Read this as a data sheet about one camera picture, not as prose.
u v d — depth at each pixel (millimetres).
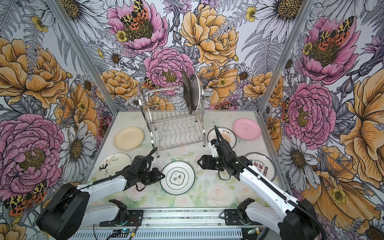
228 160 602
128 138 1052
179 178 872
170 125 1076
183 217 761
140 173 733
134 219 729
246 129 1107
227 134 1076
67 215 416
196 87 729
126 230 715
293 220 384
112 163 934
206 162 701
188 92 854
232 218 741
